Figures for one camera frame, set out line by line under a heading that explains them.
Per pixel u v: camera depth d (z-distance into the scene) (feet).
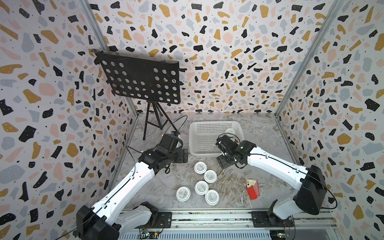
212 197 2.46
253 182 2.81
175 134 2.26
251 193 2.68
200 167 2.81
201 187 2.57
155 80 2.43
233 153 1.96
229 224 2.40
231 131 3.37
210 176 2.69
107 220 1.25
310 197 1.36
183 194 2.50
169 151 1.86
